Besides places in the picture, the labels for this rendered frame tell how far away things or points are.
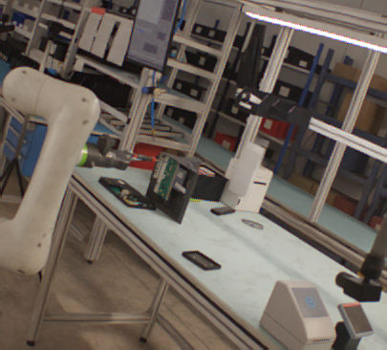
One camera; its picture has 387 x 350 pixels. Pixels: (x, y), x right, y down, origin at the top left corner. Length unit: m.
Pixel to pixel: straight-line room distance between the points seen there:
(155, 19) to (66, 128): 2.01
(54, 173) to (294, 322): 0.72
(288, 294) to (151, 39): 2.25
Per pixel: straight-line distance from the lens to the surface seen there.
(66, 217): 2.68
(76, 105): 1.49
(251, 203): 2.72
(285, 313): 1.51
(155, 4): 3.43
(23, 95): 1.54
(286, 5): 2.27
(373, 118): 6.23
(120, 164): 2.11
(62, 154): 1.50
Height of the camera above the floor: 1.62
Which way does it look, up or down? 10 degrees down
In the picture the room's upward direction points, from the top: 19 degrees clockwise
